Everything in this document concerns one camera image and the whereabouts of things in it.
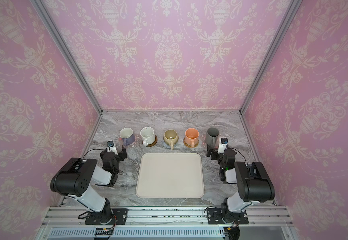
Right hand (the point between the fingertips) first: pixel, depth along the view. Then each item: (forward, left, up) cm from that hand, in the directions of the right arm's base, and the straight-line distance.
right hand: (216, 144), depth 93 cm
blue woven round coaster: (+2, +30, -3) cm, 30 cm away
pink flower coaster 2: (+7, +6, -7) cm, 12 cm away
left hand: (+1, +63, 0) cm, 63 cm away
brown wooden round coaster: (+7, +40, -5) cm, 41 cm away
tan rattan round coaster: (+3, +17, -6) cm, 18 cm away
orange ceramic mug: (+10, +14, -4) cm, 18 cm away
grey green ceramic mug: (+4, +2, +3) cm, 5 cm away
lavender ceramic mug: (+12, +59, -3) cm, 60 cm away
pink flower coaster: (+5, +55, -5) cm, 55 cm away
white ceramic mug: (+12, +45, -3) cm, 46 cm away
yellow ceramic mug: (+9, +28, -3) cm, 30 cm away
